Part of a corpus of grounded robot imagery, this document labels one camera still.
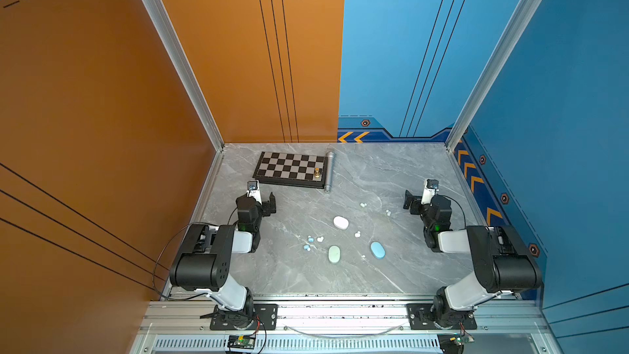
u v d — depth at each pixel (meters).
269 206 0.85
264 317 0.75
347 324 0.74
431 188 0.80
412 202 0.86
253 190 0.81
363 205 0.99
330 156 1.12
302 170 1.06
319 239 0.89
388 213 0.96
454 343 0.71
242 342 0.72
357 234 0.90
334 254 0.84
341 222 0.92
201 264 0.46
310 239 0.89
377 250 0.85
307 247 0.87
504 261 0.46
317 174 1.03
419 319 0.72
